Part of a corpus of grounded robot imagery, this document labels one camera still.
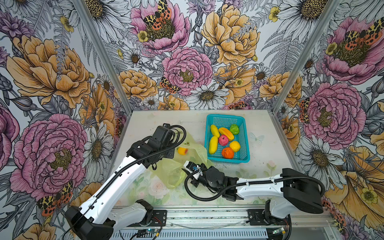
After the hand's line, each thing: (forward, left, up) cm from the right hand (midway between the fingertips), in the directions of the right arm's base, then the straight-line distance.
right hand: (186, 169), depth 75 cm
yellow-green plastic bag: (-2, +8, +2) cm, 8 cm away
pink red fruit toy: (+23, -23, -9) cm, 34 cm away
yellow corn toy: (+33, -19, -11) cm, 40 cm away
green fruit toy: (+32, -32, -9) cm, 46 cm away
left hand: (+6, +9, +6) cm, 13 cm away
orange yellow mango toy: (+31, -26, -12) cm, 43 cm away
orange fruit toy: (+14, -24, -9) cm, 29 cm away
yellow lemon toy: (+19, -29, -10) cm, 36 cm away
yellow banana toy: (+21, -16, -11) cm, 29 cm away
